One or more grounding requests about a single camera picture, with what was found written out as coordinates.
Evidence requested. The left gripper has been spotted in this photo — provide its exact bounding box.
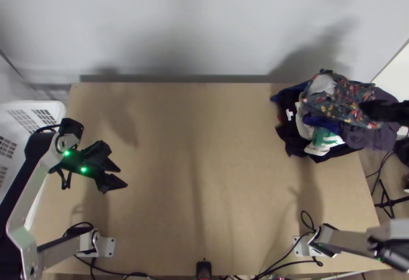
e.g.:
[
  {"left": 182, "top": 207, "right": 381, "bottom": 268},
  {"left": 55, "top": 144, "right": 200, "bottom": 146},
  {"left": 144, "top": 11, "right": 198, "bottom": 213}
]
[{"left": 89, "top": 154, "right": 128, "bottom": 195}]

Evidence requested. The black tripod stand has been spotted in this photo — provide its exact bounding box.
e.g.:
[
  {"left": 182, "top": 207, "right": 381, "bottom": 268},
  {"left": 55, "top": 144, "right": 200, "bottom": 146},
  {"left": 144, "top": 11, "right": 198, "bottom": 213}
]
[{"left": 374, "top": 179, "right": 409, "bottom": 221}]

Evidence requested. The heap of clothes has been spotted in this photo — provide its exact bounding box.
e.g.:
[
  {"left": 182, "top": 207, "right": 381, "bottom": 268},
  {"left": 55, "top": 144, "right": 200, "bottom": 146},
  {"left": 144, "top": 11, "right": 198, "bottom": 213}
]
[{"left": 269, "top": 68, "right": 403, "bottom": 165}]

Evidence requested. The white laundry basket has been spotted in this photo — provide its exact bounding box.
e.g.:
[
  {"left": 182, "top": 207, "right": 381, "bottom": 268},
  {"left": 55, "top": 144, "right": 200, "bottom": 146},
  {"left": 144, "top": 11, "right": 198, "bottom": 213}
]
[{"left": 0, "top": 101, "right": 67, "bottom": 231}]

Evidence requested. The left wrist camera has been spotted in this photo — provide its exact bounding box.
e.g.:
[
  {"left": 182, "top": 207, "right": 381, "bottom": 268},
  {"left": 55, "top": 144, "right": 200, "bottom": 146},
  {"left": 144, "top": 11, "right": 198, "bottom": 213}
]
[{"left": 81, "top": 140, "right": 111, "bottom": 160}]

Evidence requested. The black cable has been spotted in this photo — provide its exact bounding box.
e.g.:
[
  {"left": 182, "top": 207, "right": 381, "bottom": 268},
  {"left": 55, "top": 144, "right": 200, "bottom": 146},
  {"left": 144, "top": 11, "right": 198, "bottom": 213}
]
[
  {"left": 255, "top": 210, "right": 324, "bottom": 280},
  {"left": 365, "top": 150, "right": 395, "bottom": 195},
  {"left": 48, "top": 161, "right": 74, "bottom": 191},
  {"left": 62, "top": 222, "right": 97, "bottom": 239},
  {"left": 89, "top": 255, "right": 154, "bottom": 280}
]

